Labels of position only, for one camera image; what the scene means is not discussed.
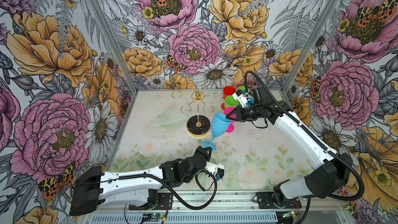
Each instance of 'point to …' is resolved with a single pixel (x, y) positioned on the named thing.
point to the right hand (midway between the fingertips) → (228, 121)
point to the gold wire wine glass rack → (197, 125)
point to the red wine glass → (227, 90)
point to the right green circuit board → (288, 214)
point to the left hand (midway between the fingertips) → (206, 146)
